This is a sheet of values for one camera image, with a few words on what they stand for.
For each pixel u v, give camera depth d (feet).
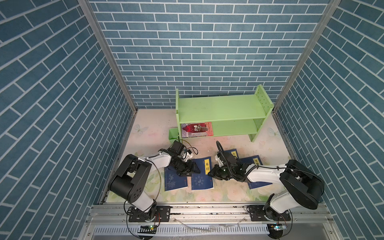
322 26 2.52
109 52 2.86
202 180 2.77
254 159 3.00
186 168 2.53
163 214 2.43
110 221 2.36
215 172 2.49
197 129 3.00
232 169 2.23
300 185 1.46
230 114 3.68
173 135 3.24
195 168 2.55
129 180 1.50
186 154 2.65
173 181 2.75
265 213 2.19
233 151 3.15
